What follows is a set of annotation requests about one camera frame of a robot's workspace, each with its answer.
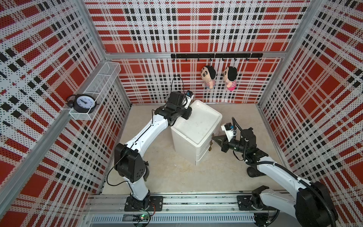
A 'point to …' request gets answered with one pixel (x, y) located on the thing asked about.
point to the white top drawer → (204, 145)
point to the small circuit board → (136, 217)
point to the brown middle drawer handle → (210, 148)
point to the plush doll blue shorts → (208, 75)
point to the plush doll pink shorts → (230, 74)
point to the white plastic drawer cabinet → (193, 137)
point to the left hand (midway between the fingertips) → (191, 109)
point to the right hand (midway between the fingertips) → (216, 137)
